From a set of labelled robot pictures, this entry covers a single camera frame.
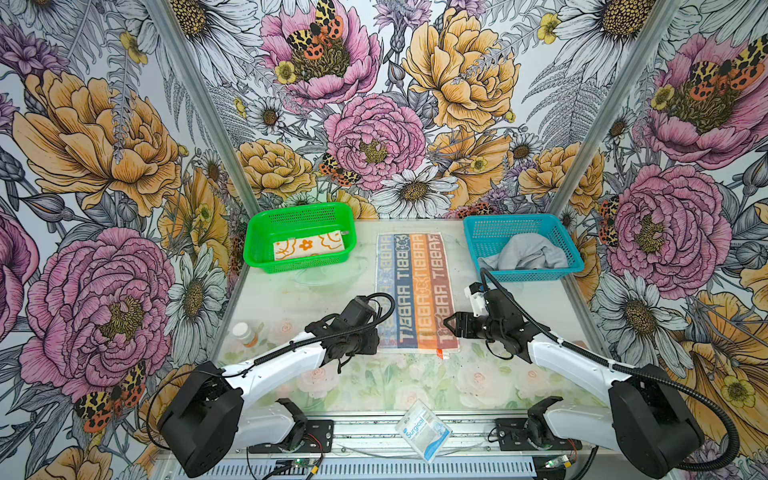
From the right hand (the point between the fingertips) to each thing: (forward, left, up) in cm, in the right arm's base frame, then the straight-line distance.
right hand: (453, 330), depth 86 cm
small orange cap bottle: (0, +58, 0) cm, 58 cm away
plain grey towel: (+30, -30, -3) cm, 43 cm away
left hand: (-4, +24, -1) cm, 24 cm away
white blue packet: (-23, +10, -5) cm, 26 cm away
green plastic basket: (+52, +59, -5) cm, 79 cm away
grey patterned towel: (+27, +9, -6) cm, 29 cm away
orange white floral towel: (+37, +45, -3) cm, 58 cm away
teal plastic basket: (+34, -16, +4) cm, 38 cm away
